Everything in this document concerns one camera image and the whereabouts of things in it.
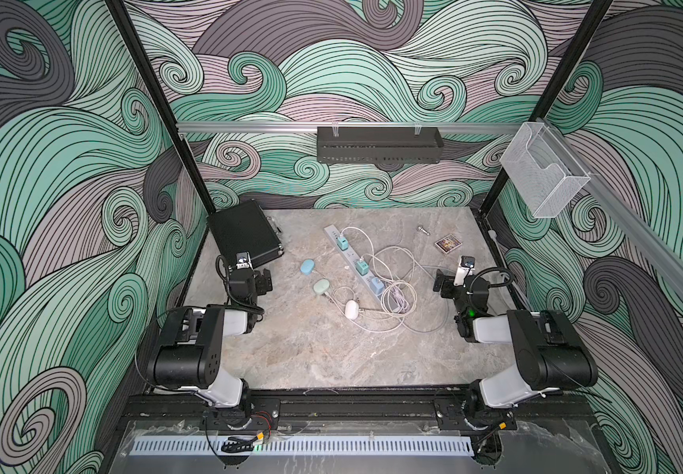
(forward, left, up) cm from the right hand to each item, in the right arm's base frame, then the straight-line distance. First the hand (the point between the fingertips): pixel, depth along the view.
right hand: (451, 271), depth 93 cm
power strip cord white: (-10, +16, -4) cm, 19 cm away
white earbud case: (-11, +33, -4) cm, 35 cm away
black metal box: (+22, +72, -2) cm, 76 cm away
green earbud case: (-3, +43, -4) cm, 43 cm away
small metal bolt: (+24, +4, -6) cm, 26 cm away
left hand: (+1, +66, +1) cm, 66 cm away
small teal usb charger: (+12, +35, 0) cm, 37 cm away
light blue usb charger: (-5, +24, 0) cm, 25 cm away
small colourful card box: (+16, -5, -5) cm, 18 cm away
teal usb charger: (+2, +29, 0) cm, 29 cm away
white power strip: (-11, +22, 0) cm, 25 cm away
